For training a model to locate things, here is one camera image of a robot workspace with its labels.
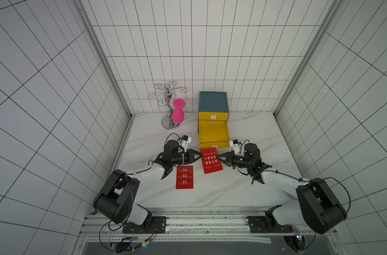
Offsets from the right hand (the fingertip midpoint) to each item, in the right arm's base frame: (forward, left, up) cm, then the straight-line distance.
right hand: (216, 154), depth 82 cm
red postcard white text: (-8, +17, -13) cm, 23 cm away
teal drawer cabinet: (+33, +1, +8) cm, 34 cm away
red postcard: (-5, +3, -1) cm, 6 cm away
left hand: (-2, +8, -1) cm, 8 cm away
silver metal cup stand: (+30, +31, +14) cm, 45 cm away
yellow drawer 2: (+19, +1, -8) cm, 21 cm away
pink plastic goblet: (+23, +23, +6) cm, 34 cm away
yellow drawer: (+22, +2, +6) cm, 23 cm away
